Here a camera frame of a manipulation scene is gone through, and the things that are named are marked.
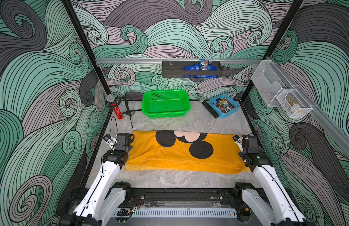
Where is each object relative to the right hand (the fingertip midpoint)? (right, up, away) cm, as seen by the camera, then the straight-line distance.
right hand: (258, 151), depth 76 cm
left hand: (-77, +3, +4) cm, 77 cm away
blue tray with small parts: (-3, +28, +41) cm, 49 cm away
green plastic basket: (-59, +29, +41) cm, 78 cm away
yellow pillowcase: (-39, -4, +14) cm, 42 cm away
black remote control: (-16, +24, +35) cm, 45 cm away
